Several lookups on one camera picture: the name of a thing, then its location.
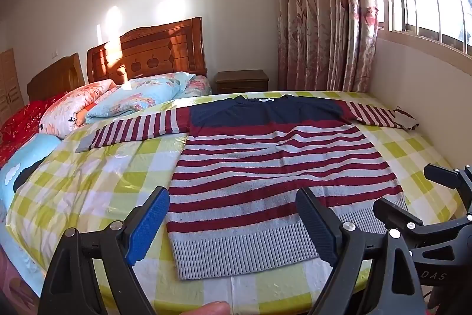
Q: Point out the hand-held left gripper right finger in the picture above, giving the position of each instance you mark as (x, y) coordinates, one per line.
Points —
(317, 226)

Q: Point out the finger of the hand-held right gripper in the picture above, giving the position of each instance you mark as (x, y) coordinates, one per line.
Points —
(448, 177)
(392, 212)

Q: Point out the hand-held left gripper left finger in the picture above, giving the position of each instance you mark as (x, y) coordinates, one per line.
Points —
(147, 226)

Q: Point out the red and grey striped sweater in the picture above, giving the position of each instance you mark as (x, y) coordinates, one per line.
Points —
(258, 160)

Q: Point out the person's left hand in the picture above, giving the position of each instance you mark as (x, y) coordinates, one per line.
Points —
(212, 308)

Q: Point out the yellow checkered blanket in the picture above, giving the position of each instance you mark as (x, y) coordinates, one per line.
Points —
(92, 182)

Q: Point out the light blue floral quilt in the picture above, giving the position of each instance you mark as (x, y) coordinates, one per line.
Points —
(140, 93)

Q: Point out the light blue cartoon blanket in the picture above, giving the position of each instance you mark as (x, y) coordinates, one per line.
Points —
(25, 163)

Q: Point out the pink floral pillow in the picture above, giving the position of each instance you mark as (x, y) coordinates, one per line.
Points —
(66, 108)

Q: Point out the pink patterned bed sheet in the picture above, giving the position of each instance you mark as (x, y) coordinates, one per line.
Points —
(13, 281)

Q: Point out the red bedding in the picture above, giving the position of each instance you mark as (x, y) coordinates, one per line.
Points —
(22, 123)

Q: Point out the wooden nightstand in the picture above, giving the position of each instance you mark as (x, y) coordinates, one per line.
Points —
(241, 80)

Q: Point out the small plain wooden headboard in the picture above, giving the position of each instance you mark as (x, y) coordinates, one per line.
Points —
(55, 77)

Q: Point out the large carved wooden headboard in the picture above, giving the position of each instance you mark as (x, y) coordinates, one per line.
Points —
(162, 49)

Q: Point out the pink floral curtain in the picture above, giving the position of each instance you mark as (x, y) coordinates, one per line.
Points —
(320, 12)

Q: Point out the white wall socket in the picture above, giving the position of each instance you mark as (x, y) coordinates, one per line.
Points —
(54, 54)

